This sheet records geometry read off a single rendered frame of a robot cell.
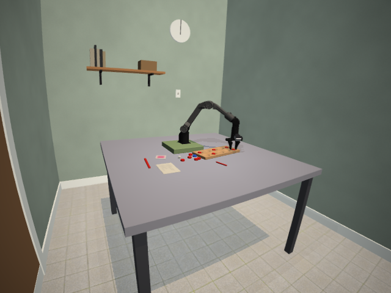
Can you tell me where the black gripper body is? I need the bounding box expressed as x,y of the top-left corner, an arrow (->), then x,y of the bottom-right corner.
225,133 -> 235,141

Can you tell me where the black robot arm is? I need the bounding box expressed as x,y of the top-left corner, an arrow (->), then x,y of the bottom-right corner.
178,101 -> 243,144

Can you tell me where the tan tray with round pockets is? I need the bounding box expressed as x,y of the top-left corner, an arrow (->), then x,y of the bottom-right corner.
192,146 -> 240,160

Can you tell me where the beige paper sheet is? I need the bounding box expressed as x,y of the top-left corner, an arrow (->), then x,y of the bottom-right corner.
156,163 -> 180,174

